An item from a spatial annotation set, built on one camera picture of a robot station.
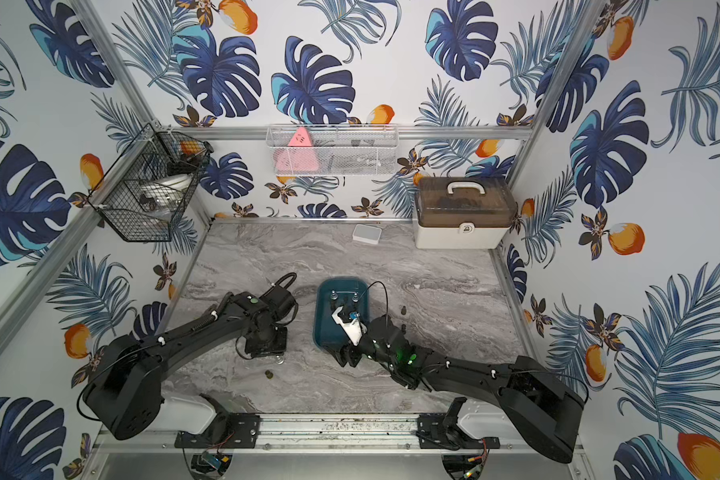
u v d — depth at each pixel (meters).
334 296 0.98
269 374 0.82
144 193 0.84
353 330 0.68
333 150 0.92
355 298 0.98
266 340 0.70
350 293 0.99
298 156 0.90
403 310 0.95
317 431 0.76
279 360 0.85
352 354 0.69
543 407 0.42
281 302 0.70
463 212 1.02
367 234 1.17
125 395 0.42
